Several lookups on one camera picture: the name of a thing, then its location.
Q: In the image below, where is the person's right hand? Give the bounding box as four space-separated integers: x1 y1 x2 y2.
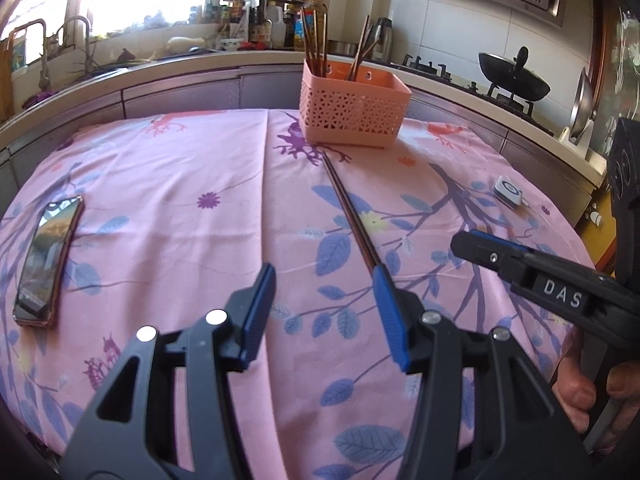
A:
551 327 640 456

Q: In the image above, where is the wooden cutting board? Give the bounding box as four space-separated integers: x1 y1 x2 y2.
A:
0 35 16 121

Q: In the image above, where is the steel thermos jug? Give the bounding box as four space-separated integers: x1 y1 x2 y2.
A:
370 17 394 63

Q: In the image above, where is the bunch of brown chopsticks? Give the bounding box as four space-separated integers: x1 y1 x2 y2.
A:
299 7 383 83

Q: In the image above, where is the smartphone in pink case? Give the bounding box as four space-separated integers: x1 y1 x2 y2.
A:
12 195 85 329

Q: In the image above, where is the pink perforated plastic basket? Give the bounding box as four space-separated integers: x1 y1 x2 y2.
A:
299 57 412 151

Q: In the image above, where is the kitchen counter with cabinets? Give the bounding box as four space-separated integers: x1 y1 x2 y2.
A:
0 50 608 221

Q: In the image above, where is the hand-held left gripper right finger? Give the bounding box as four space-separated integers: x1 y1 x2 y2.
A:
372 266 596 480

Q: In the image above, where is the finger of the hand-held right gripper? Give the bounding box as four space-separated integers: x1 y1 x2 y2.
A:
450 233 532 289
468 229 551 257

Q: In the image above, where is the yellow cooking oil bottle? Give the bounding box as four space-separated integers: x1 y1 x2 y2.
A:
292 0 326 53

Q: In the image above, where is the dark floral glass door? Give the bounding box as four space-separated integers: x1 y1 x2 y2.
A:
590 0 640 161

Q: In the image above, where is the white plastic jug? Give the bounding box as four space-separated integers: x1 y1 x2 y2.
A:
265 0 289 50

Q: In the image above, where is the black gas stove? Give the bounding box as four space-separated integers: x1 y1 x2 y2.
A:
390 55 556 136

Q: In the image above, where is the steel kitchen faucet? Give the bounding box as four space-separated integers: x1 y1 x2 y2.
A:
60 15 98 73
10 18 51 91

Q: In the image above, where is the white pocket router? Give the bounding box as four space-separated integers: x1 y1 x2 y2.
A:
492 175 523 207

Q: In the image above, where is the steel pan lid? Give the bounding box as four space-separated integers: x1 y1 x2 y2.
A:
567 67 598 143

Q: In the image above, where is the single dark brown chopstick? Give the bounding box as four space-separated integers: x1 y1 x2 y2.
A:
322 152 381 276

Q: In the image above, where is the white lid stand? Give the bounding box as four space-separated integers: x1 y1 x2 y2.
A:
557 125 608 175

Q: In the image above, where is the cluster of condiment bottles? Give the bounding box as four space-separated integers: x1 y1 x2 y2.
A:
190 0 273 46

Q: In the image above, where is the pink floral tablecloth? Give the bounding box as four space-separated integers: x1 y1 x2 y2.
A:
0 107 598 480

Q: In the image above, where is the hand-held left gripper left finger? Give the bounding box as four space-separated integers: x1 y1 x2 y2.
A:
60 262 277 480

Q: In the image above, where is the black wok with lid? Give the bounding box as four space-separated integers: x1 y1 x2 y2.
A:
477 46 551 103

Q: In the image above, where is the white radish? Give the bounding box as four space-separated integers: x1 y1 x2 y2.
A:
167 36 206 54

